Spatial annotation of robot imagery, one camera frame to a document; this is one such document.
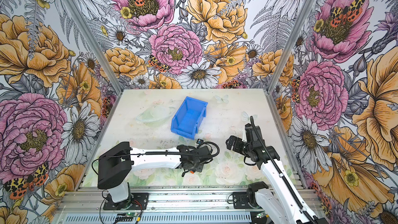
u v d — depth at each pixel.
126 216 0.72
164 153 0.54
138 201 0.73
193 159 0.62
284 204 0.43
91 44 0.93
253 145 0.60
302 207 0.41
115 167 0.45
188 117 1.07
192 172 0.79
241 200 0.74
